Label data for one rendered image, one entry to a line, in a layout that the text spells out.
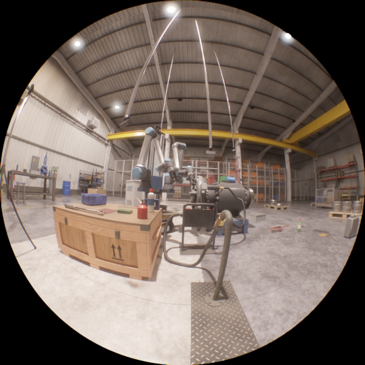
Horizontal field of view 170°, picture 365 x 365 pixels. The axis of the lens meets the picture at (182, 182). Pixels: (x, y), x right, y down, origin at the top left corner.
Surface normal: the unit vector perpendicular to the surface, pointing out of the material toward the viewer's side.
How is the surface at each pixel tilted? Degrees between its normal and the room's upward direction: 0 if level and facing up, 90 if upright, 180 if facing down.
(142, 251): 90
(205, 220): 90
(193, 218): 90
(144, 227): 90
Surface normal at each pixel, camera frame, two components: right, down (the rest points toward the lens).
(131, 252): 0.06, -0.07
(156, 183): 0.78, -0.02
